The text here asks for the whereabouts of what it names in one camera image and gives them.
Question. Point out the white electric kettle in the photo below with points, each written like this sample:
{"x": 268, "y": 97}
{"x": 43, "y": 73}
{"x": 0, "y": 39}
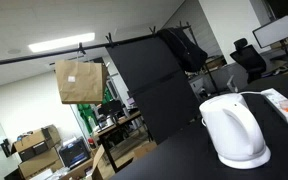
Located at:
{"x": 234, "y": 131}

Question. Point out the stacked cardboard boxes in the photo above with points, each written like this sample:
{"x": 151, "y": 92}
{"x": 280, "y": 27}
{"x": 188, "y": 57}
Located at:
{"x": 37, "y": 150}

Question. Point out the black hanging backpack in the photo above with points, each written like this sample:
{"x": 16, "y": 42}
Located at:
{"x": 190, "y": 56}

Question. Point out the brown paper bag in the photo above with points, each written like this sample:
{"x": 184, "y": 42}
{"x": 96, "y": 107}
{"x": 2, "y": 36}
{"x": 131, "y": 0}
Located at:
{"x": 81, "y": 82}

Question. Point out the black 3D printer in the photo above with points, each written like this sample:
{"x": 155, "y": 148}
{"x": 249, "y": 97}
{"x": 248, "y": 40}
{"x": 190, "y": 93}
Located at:
{"x": 74, "y": 153}

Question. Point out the black office chair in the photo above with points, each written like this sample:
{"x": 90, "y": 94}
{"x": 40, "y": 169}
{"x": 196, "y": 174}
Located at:
{"x": 246, "y": 56}

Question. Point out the wooden desk black frame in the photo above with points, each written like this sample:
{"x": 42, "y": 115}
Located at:
{"x": 102, "y": 135}

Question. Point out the white monitor screen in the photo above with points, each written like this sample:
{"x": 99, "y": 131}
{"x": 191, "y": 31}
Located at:
{"x": 272, "y": 32}

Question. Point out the black backdrop panel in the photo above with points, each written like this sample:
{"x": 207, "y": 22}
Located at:
{"x": 157, "y": 84}

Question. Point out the white power strip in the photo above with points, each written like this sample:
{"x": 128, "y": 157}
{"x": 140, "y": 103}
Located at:
{"x": 278, "y": 101}

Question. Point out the black horizontal pole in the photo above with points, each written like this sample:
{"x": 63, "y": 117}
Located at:
{"x": 81, "y": 48}

